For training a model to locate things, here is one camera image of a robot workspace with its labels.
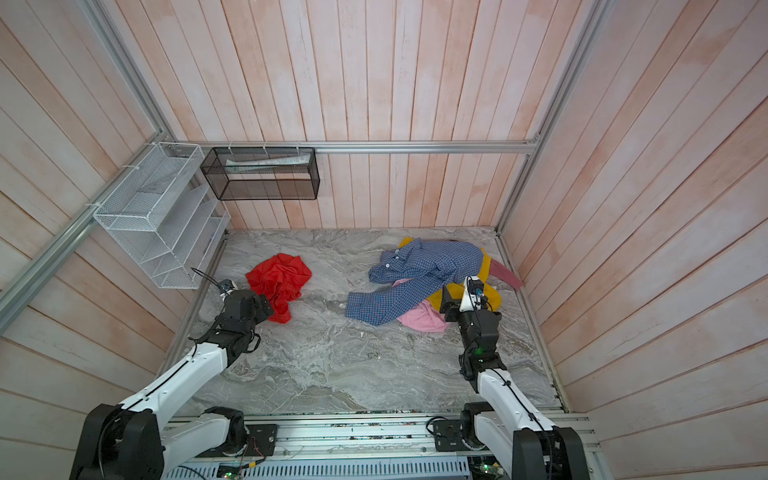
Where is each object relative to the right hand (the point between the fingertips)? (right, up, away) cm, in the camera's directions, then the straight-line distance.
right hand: (458, 285), depth 83 cm
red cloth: (-55, +2, +12) cm, 56 cm away
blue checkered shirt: (-9, +5, +7) cm, 12 cm away
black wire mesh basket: (-64, +38, +21) cm, 78 cm away
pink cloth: (-8, -11, +10) cm, 17 cm away
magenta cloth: (+21, +4, +24) cm, 32 cm away
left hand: (-61, -7, +4) cm, 61 cm away
